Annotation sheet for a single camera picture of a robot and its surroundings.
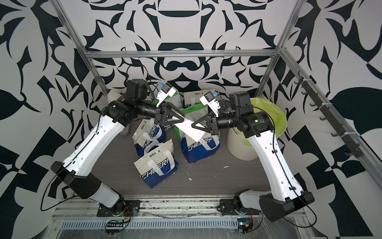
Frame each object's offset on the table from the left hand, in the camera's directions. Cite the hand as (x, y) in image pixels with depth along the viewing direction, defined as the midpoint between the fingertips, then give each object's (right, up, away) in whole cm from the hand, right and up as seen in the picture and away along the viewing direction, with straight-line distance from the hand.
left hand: (182, 116), depth 58 cm
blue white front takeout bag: (-12, -23, +12) cm, 29 cm away
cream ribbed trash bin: (+30, -18, +25) cm, 43 cm away
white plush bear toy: (-46, +13, +37) cm, 60 cm away
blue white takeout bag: (+4, +11, +33) cm, 35 cm away
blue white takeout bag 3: (+11, -16, +22) cm, 29 cm away
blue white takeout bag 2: (-19, -10, +19) cm, 29 cm away
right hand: (+4, -3, -1) cm, 5 cm away
